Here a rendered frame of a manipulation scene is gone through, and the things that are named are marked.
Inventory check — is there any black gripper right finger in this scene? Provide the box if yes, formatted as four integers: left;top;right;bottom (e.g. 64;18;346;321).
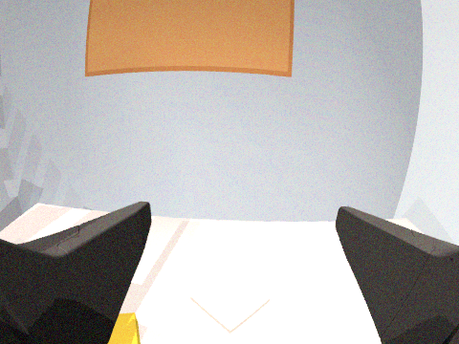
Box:
336;206;459;344

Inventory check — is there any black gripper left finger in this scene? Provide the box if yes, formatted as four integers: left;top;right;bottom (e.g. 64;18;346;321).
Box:
0;202;152;344

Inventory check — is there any yellow rectangular block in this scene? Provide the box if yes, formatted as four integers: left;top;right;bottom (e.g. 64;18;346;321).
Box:
108;312;141;344

